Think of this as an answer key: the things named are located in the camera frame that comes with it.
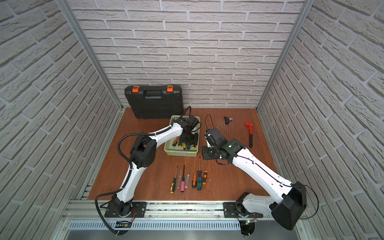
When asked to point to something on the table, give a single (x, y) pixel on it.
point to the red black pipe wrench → (250, 126)
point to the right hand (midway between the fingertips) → (207, 153)
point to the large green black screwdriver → (199, 178)
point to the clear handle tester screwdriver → (180, 178)
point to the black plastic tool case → (154, 102)
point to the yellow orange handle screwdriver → (184, 146)
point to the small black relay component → (227, 120)
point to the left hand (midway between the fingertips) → (199, 142)
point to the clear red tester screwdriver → (187, 178)
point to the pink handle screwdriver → (182, 183)
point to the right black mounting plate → (230, 210)
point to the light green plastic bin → (170, 150)
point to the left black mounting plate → (138, 210)
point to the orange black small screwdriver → (194, 183)
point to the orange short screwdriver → (204, 180)
